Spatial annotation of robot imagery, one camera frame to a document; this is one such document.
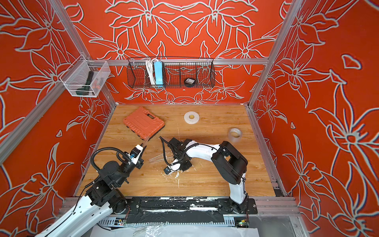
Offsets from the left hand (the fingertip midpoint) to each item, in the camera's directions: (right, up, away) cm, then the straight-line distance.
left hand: (143, 144), depth 72 cm
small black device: (+24, +37, +24) cm, 50 cm away
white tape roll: (+25, +13, +39) cm, 48 cm away
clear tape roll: (+55, +1, +29) cm, 63 cm away
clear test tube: (-6, -1, +25) cm, 26 cm away
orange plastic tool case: (-9, +9, +30) cm, 32 cm away
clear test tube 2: (+12, -7, +4) cm, 14 cm away
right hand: (+16, -15, +16) cm, 27 cm away
